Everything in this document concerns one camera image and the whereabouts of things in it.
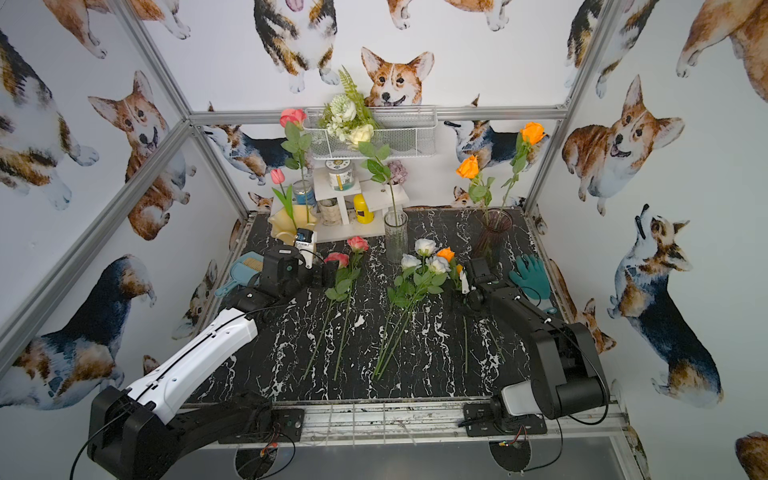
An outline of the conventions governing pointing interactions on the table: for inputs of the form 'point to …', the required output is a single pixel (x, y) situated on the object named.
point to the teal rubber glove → (534, 280)
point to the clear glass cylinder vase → (396, 225)
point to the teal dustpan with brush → (246, 269)
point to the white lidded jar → (340, 173)
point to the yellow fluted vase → (283, 228)
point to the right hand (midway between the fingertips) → (464, 299)
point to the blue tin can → (304, 192)
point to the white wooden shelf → (377, 196)
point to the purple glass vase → (496, 221)
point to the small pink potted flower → (399, 172)
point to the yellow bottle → (363, 214)
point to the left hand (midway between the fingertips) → (320, 251)
